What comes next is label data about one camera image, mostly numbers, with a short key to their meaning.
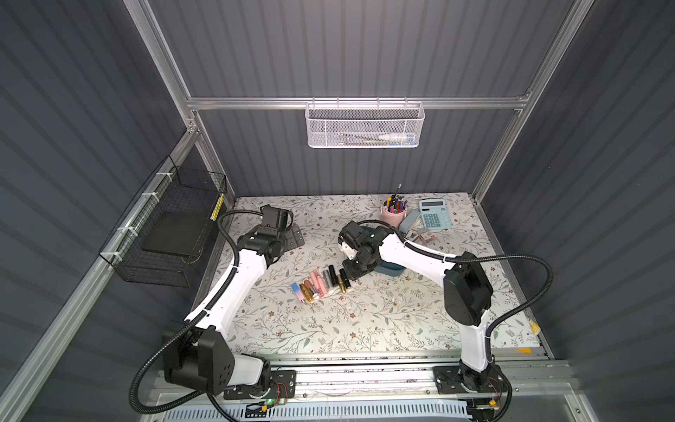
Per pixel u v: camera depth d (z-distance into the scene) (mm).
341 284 929
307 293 909
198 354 399
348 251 776
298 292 905
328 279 937
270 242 571
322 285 920
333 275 947
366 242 656
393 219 1039
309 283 936
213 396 690
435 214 1119
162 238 680
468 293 514
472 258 526
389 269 866
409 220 1063
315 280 937
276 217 622
